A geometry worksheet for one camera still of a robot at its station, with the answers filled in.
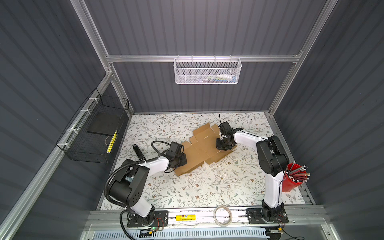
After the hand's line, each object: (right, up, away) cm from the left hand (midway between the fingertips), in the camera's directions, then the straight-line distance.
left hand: (185, 160), depth 94 cm
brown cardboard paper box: (+11, +7, +10) cm, 16 cm away
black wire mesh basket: (-45, +16, -22) cm, 53 cm away
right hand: (+22, +7, +6) cm, 24 cm away
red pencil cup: (+58, -4, -17) cm, 60 cm away
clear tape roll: (+22, -26, -22) cm, 41 cm away
